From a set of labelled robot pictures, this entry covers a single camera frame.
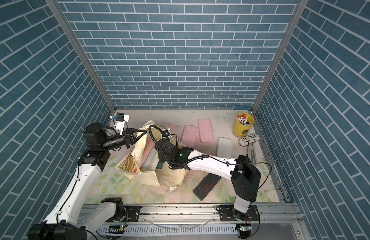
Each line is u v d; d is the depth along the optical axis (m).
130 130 0.63
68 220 0.39
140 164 0.67
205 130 1.07
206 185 0.81
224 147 0.98
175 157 0.58
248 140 0.99
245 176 0.44
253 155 0.94
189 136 1.02
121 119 0.60
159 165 0.84
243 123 0.99
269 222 0.73
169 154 0.58
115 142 0.60
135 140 0.65
